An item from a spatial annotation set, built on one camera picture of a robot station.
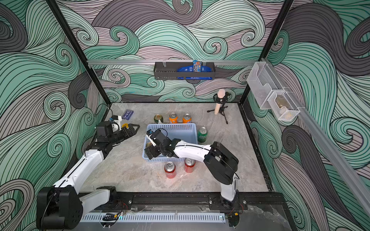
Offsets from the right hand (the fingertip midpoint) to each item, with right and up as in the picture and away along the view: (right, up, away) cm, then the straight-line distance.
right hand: (153, 146), depth 85 cm
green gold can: (-2, +2, -2) cm, 4 cm away
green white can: (+1, +17, +12) cm, 20 cm away
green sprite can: (+31, +7, +4) cm, 32 cm away
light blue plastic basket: (+20, +7, +14) cm, 26 cm away
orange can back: (+11, +17, +12) cm, 24 cm away
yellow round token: (-15, +14, -4) cm, 21 cm away
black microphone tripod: (+44, +28, +7) cm, 53 cm away
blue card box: (-26, +19, +25) cm, 41 cm away
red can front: (+22, -8, -9) cm, 25 cm away
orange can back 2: (+21, +17, +12) cm, 30 cm away
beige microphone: (+42, +33, +2) cm, 53 cm away
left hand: (-11, +12, -3) cm, 17 cm away
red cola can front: (+11, -10, -11) cm, 19 cm away
